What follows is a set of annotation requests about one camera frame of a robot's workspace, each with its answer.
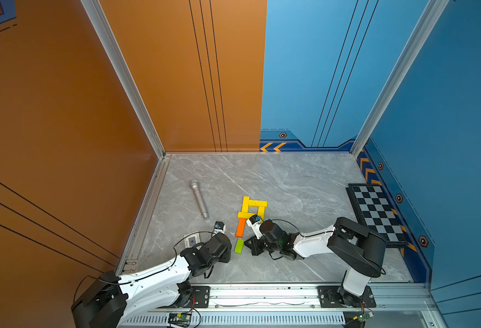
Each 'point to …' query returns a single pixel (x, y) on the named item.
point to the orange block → (240, 227)
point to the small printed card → (192, 240)
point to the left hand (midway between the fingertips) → (229, 244)
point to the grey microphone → (194, 184)
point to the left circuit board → (180, 319)
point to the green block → (239, 246)
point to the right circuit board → (363, 317)
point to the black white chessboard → (374, 212)
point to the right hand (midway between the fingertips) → (244, 244)
